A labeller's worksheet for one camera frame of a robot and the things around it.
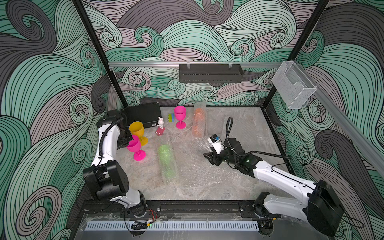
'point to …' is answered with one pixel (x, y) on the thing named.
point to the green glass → (168, 162)
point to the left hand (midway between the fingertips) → (124, 143)
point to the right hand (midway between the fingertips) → (206, 152)
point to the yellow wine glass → (137, 128)
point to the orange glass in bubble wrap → (199, 120)
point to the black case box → (149, 114)
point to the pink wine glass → (180, 112)
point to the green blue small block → (170, 117)
